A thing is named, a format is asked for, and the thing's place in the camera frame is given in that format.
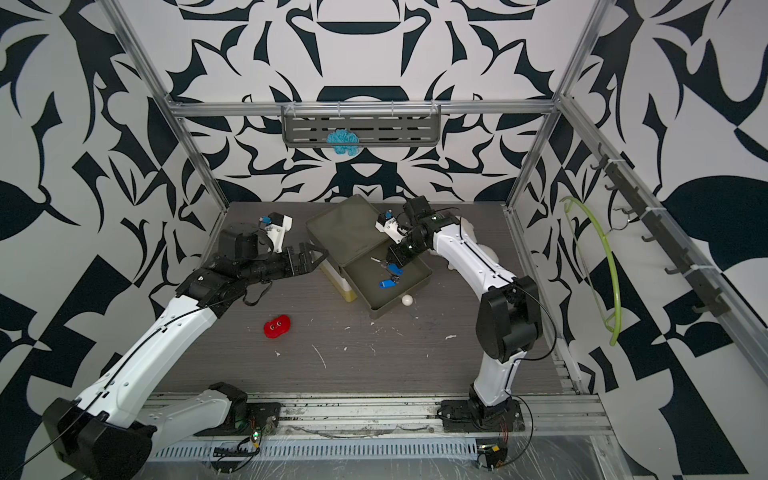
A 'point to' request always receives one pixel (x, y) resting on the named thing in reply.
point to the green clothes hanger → (584, 204)
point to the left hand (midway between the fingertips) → (315, 249)
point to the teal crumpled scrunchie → (344, 136)
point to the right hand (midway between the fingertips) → (391, 251)
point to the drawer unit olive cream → (358, 252)
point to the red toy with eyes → (277, 327)
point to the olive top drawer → (365, 275)
